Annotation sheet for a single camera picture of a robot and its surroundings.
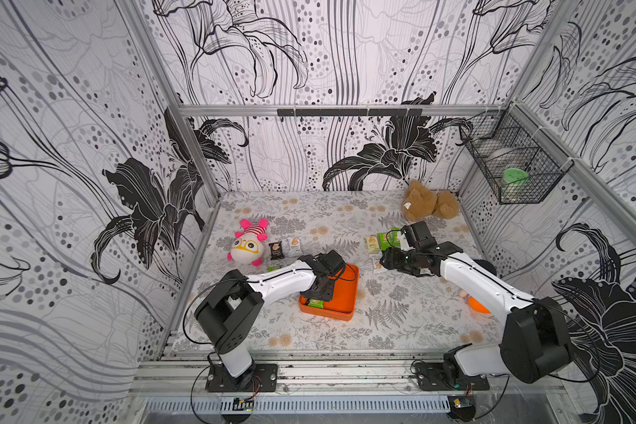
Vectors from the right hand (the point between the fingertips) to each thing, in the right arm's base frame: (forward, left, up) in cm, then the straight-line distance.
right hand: (390, 259), depth 87 cm
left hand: (-10, +23, -8) cm, 27 cm away
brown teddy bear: (+26, -17, -1) cm, 31 cm away
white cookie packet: (+9, +34, -8) cm, 36 cm away
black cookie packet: (+8, +41, -6) cm, 42 cm away
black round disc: (-1, -33, -2) cm, 33 cm away
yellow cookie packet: (+12, +4, -8) cm, 15 cm away
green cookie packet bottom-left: (-13, +25, -5) cm, 28 cm away
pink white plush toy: (+7, +50, 0) cm, 50 cm away
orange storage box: (-7, +15, -9) cm, 19 cm away
